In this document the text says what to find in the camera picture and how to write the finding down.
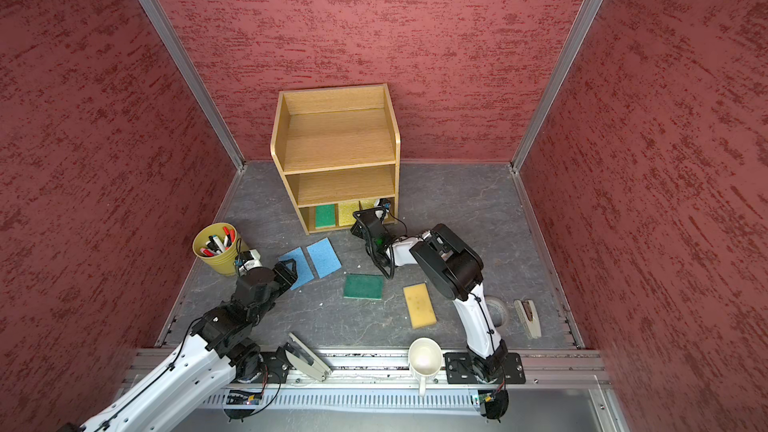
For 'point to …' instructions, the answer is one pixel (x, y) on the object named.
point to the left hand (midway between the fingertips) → (292, 272)
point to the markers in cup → (215, 247)
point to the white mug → (424, 359)
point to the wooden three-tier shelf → (338, 151)
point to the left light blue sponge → (304, 272)
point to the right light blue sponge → (323, 257)
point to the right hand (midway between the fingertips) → (355, 223)
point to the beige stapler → (528, 318)
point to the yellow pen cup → (224, 262)
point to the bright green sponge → (325, 215)
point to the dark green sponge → (363, 286)
